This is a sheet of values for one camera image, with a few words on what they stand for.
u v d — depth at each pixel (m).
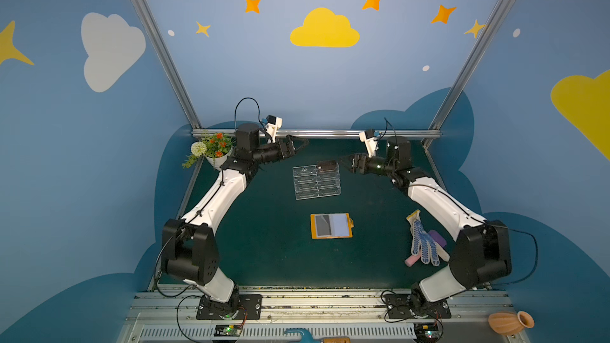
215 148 0.99
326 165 1.01
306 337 0.69
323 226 0.93
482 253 0.44
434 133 1.17
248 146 0.63
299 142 0.73
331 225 0.93
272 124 0.73
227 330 0.70
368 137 0.74
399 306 0.74
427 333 0.71
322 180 1.03
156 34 0.82
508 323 0.63
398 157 0.65
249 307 0.76
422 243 0.85
